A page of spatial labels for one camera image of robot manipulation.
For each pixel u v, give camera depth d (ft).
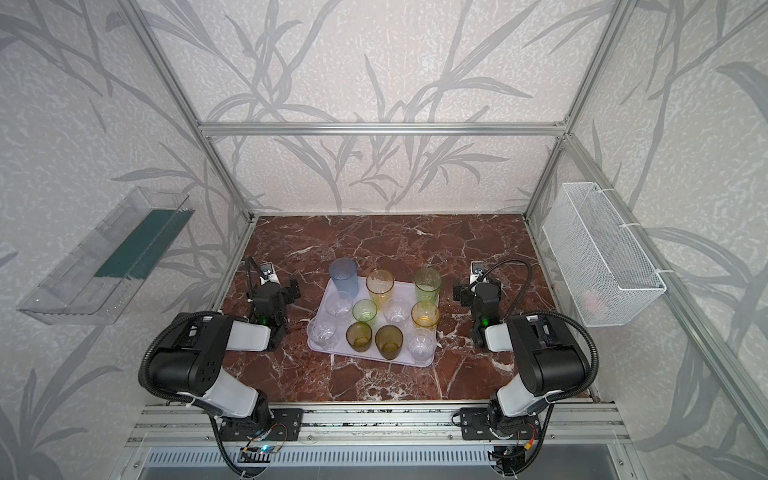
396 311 2.95
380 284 2.98
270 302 2.34
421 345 2.83
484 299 2.32
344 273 3.07
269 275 2.61
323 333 2.91
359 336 2.84
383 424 2.47
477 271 2.64
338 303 2.91
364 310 2.97
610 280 1.97
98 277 2.11
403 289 3.32
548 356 1.51
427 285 3.00
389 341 2.81
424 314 2.93
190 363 1.48
